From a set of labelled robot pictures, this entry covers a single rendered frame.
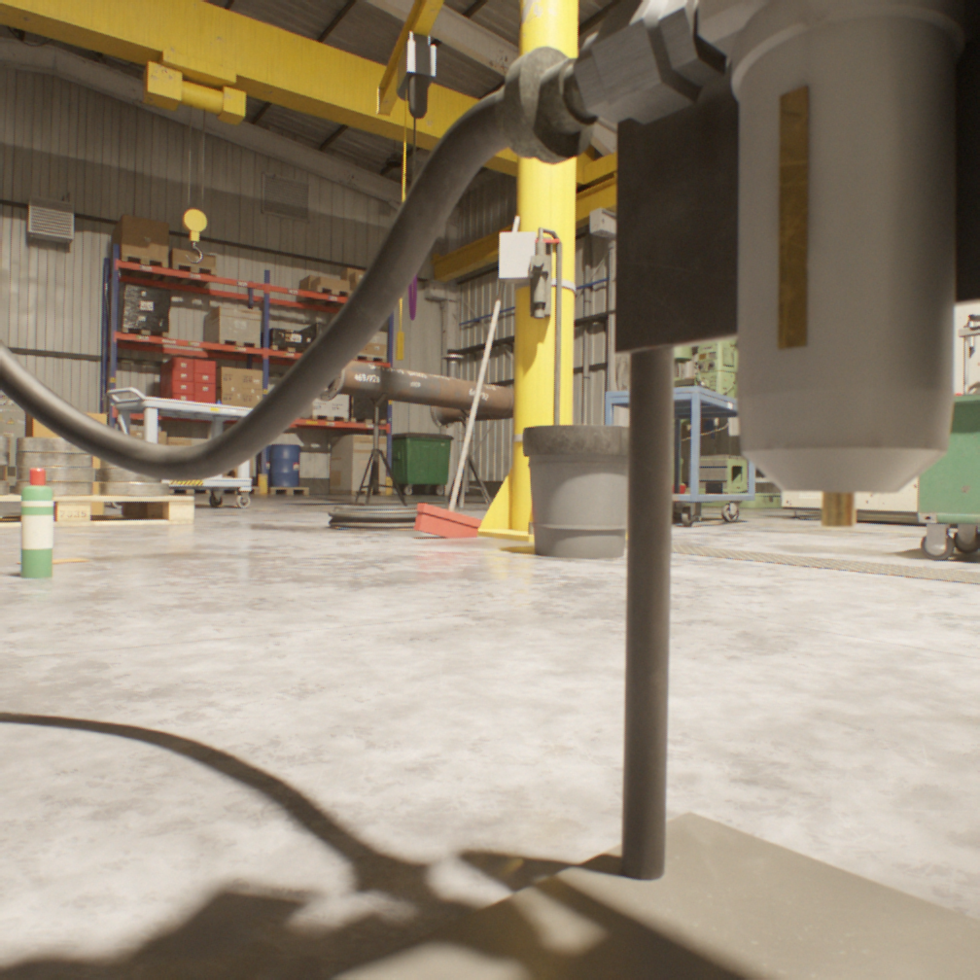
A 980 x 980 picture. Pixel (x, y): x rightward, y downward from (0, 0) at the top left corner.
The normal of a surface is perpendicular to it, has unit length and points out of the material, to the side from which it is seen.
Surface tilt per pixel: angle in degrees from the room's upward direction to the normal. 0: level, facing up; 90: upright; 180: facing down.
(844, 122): 90
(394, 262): 120
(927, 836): 0
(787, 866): 0
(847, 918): 0
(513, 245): 90
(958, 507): 90
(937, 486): 90
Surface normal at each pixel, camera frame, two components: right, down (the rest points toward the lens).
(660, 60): 0.12, 0.31
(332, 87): 0.57, 0.01
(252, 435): -0.22, 0.54
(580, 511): -0.08, 0.08
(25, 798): 0.02, -1.00
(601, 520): 0.31, 0.09
